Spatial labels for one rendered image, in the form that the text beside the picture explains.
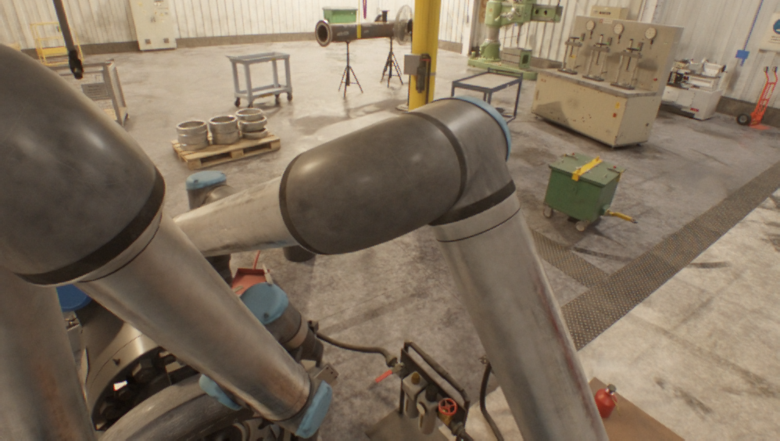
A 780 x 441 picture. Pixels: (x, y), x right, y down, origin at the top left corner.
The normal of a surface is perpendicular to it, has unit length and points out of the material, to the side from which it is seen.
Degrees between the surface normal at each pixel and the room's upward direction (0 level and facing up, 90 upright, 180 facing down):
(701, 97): 90
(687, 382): 0
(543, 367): 70
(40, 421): 89
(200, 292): 87
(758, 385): 0
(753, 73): 90
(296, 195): 63
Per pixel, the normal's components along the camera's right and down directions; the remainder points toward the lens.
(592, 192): -0.73, 0.30
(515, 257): 0.28, 0.00
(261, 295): -0.11, -0.69
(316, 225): -0.30, 0.44
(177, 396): 0.03, -0.87
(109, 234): 0.82, 0.34
